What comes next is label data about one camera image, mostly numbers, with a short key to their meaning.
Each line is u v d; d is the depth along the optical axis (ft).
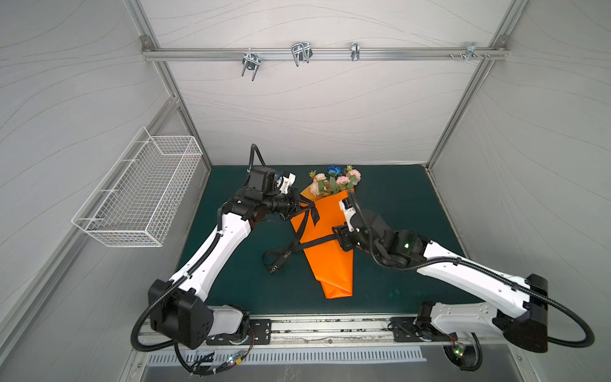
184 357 2.29
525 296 1.33
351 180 3.56
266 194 1.93
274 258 2.91
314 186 3.53
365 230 1.64
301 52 2.51
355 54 2.56
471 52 2.51
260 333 2.43
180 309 1.25
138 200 2.26
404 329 2.31
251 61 2.61
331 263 2.75
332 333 2.46
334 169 3.54
